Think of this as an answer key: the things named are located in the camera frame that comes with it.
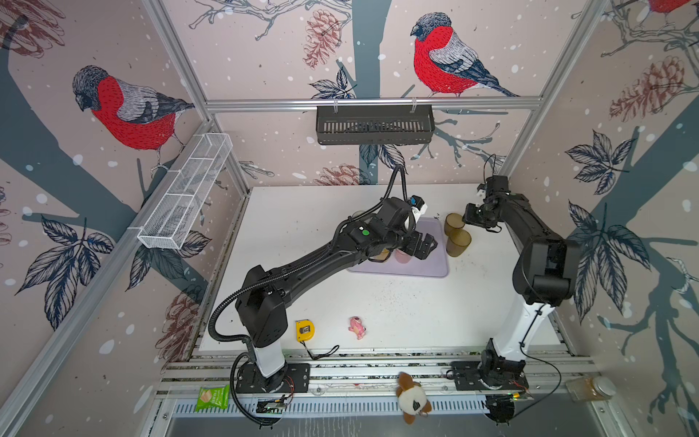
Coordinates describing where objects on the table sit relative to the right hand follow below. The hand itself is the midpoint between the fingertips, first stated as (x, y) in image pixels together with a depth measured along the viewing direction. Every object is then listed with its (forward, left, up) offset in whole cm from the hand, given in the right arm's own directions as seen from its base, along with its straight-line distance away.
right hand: (469, 220), depth 97 cm
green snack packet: (-57, +76, -7) cm, 95 cm away
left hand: (-20, +20, +16) cm, 32 cm away
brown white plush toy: (-54, +24, -7) cm, 60 cm away
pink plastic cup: (-28, +28, +19) cm, 44 cm away
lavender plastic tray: (-13, +12, -11) cm, 21 cm away
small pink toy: (-37, +40, -7) cm, 54 cm away
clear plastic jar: (-50, -19, -3) cm, 54 cm away
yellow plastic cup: (-28, +33, +18) cm, 47 cm away
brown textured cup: (+3, +4, -5) cm, 7 cm away
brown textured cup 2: (-7, +4, -4) cm, 9 cm away
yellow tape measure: (-39, +55, -6) cm, 68 cm away
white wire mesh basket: (-22, +90, +23) cm, 95 cm away
